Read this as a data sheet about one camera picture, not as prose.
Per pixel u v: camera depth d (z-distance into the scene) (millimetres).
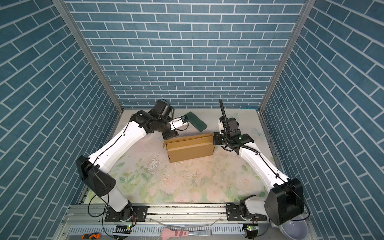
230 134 617
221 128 735
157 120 569
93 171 403
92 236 664
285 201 404
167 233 669
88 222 728
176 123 666
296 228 680
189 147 824
